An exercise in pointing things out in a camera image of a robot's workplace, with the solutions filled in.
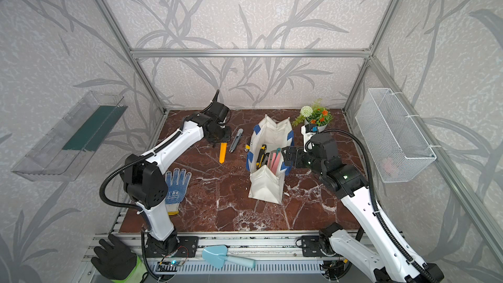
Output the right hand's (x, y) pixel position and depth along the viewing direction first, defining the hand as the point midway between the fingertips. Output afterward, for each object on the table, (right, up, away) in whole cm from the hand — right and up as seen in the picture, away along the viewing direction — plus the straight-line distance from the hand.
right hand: (291, 148), depth 71 cm
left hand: (-27, +3, +17) cm, 32 cm away
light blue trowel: (-28, -40, 0) cm, 49 cm away
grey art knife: (-24, +4, +35) cm, 42 cm away
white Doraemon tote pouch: (-10, -17, +10) cm, 22 cm away
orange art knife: (-29, -3, +15) cm, 33 cm away
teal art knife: (-3, -4, +28) cm, 28 cm away
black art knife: (-10, -8, +25) cm, 28 cm away
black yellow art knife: (-12, -7, +24) cm, 28 cm away
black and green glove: (-64, -41, -1) cm, 76 cm away
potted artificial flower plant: (+17, +13, +26) cm, 34 cm away
